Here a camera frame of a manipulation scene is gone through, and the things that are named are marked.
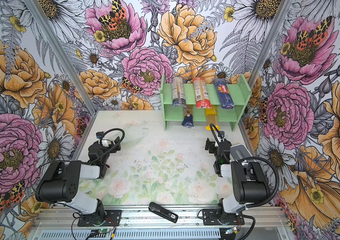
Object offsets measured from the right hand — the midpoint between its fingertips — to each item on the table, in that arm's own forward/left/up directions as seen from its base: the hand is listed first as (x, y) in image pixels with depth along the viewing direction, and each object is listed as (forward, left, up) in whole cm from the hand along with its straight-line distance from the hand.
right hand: (215, 142), depth 94 cm
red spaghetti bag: (+16, +9, +23) cm, 30 cm away
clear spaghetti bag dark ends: (+17, +22, +23) cm, 36 cm away
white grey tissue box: (-5, -14, -4) cm, 16 cm away
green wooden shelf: (+24, -17, +19) cm, 35 cm away
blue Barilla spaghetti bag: (+13, -4, +24) cm, 27 cm away
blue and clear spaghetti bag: (+10, +16, +9) cm, 21 cm away
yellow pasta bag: (+13, +1, +8) cm, 15 cm away
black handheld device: (-37, +32, -2) cm, 49 cm away
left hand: (+2, +63, +2) cm, 64 cm away
